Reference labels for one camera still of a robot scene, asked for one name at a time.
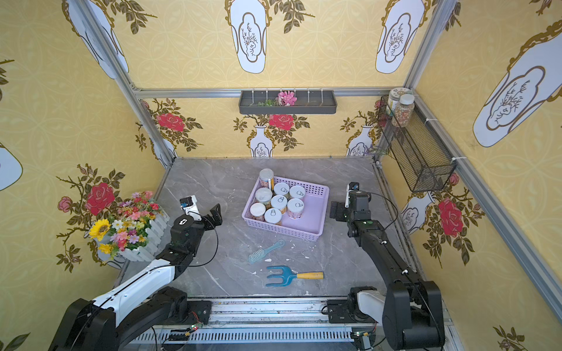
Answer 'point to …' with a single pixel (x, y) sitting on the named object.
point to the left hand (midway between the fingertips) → (200, 206)
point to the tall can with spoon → (266, 178)
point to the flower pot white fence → (133, 232)
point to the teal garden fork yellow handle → (288, 274)
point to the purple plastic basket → (312, 224)
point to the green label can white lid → (263, 195)
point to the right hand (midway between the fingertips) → (349, 204)
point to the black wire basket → (421, 153)
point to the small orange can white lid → (257, 211)
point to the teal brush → (260, 254)
